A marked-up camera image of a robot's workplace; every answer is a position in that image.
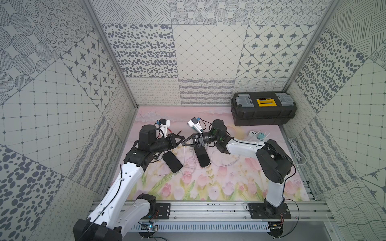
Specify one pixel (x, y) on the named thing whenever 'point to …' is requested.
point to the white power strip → (254, 134)
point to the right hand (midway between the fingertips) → (183, 144)
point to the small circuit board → (149, 225)
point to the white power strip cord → (297, 151)
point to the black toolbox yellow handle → (263, 108)
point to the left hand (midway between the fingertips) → (181, 132)
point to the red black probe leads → (171, 131)
